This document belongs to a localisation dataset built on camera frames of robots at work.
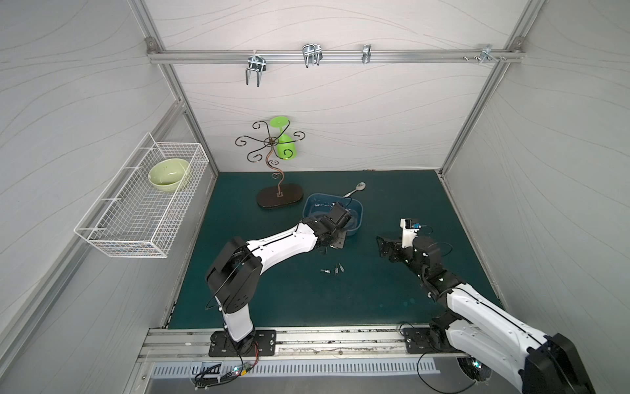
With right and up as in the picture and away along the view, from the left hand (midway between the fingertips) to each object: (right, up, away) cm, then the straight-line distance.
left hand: (338, 235), depth 87 cm
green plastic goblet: (-18, +31, -4) cm, 36 cm away
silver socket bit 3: (0, -13, +1) cm, 13 cm away
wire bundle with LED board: (-29, -35, -19) cm, 49 cm away
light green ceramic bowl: (-53, +21, -14) cm, 59 cm away
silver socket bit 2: (+1, -12, +1) cm, 13 cm away
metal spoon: (+12, +18, +27) cm, 35 cm away
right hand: (+18, +1, -4) cm, 19 cm away
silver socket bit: (-4, -13, +1) cm, 14 cm away
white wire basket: (-58, +10, -22) cm, 63 cm away
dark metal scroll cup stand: (-23, +14, +23) cm, 36 cm away
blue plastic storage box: (-9, +10, +17) cm, 22 cm away
